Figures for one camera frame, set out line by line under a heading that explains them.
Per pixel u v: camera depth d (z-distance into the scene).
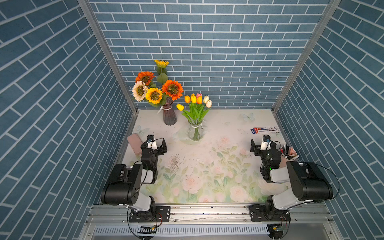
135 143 1.01
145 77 0.77
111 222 0.71
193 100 0.85
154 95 0.74
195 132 0.99
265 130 1.08
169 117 1.05
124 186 0.45
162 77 0.91
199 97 0.84
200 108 0.87
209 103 0.84
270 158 0.69
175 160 0.93
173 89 0.75
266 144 0.77
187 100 0.85
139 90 0.75
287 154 0.87
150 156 0.69
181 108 0.83
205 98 0.86
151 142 0.76
